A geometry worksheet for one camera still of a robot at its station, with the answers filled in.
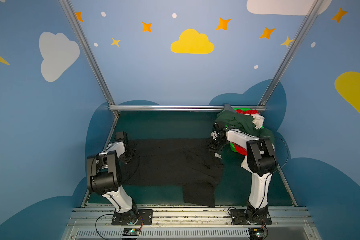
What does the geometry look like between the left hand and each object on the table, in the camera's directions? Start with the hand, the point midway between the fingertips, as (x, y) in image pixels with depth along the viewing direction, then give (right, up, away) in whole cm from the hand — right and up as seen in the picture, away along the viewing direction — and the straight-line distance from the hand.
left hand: (133, 155), depth 96 cm
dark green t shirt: (+76, +21, +7) cm, 79 cm away
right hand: (+50, +5, +4) cm, 51 cm away
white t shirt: (+87, +23, +9) cm, 91 cm away
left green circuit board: (+7, -33, -25) cm, 42 cm away
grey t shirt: (+67, +34, +17) cm, 77 cm away
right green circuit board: (+68, -34, -24) cm, 80 cm away
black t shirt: (+33, -5, 0) cm, 34 cm away
